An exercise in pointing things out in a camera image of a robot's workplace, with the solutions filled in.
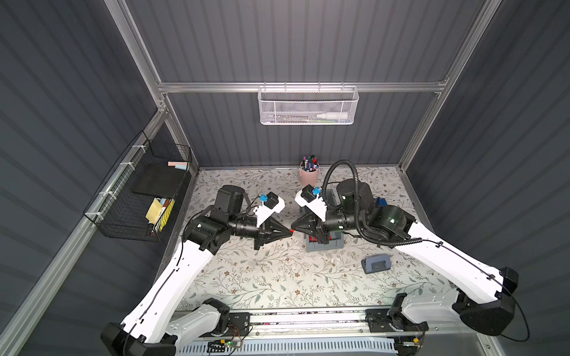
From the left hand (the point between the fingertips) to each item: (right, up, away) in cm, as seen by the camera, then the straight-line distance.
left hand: (288, 236), depth 60 cm
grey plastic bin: (+20, -7, +29) cm, 36 cm away
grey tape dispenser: (+34, -16, +25) cm, 45 cm away
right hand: (+1, +2, -1) cm, 3 cm away
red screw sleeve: (+1, +2, 0) cm, 2 cm away
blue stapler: (+44, +7, +45) cm, 63 cm away
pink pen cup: (+10, +22, +45) cm, 51 cm away
